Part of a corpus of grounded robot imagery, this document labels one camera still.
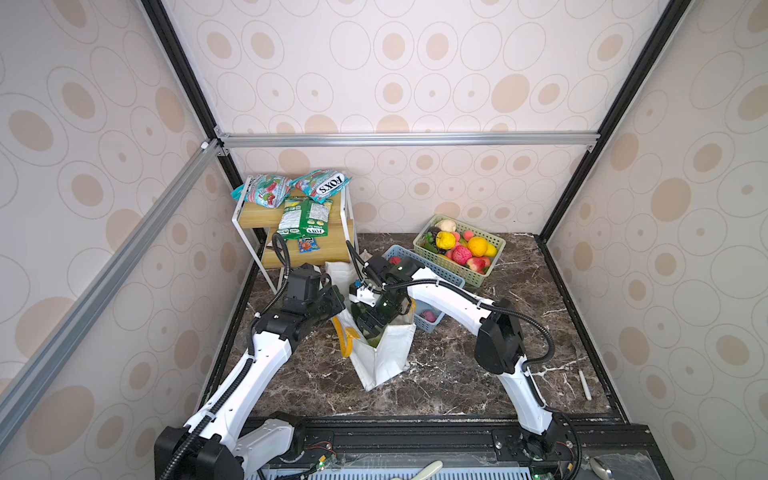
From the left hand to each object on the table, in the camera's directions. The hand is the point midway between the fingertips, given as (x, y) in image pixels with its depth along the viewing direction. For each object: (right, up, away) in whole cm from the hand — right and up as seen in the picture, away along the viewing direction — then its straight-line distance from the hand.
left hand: (352, 292), depth 78 cm
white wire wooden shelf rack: (-29, +11, +17) cm, 36 cm away
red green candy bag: (-24, +28, +3) cm, 37 cm away
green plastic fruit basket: (+45, +12, +29) cm, 54 cm away
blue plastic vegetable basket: (+17, -2, -14) cm, 22 cm away
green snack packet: (-12, +19, -3) cm, 22 cm away
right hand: (+5, -11, +6) cm, 13 cm away
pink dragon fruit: (+35, +11, +27) cm, 46 cm away
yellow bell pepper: (+29, +16, +28) cm, 44 cm away
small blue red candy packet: (-16, +13, +16) cm, 26 cm away
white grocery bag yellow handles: (+8, -19, +5) cm, 22 cm away
